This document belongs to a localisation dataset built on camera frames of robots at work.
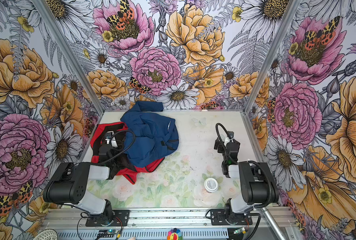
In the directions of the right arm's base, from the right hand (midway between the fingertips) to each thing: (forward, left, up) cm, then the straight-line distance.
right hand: (225, 142), depth 94 cm
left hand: (+2, +66, +1) cm, 66 cm away
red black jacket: (-13, +61, 0) cm, 62 cm away
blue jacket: (+5, +42, +4) cm, 43 cm away
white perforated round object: (-44, +88, -4) cm, 98 cm away
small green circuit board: (-44, +64, -9) cm, 78 cm away
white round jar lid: (-25, +12, -2) cm, 28 cm away
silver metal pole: (-42, -15, -6) cm, 45 cm away
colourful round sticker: (-45, +31, -6) cm, 55 cm away
